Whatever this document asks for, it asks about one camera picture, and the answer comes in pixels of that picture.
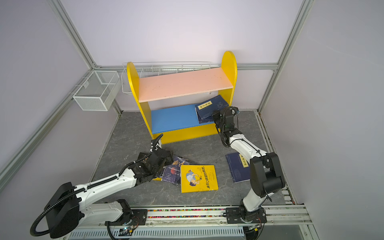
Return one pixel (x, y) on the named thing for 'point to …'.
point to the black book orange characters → (142, 155)
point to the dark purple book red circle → (171, 173)
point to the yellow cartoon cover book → (198, 178)
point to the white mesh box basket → (100, 92)
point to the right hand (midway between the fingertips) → (212, 110)
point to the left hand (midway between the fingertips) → (170, 154)
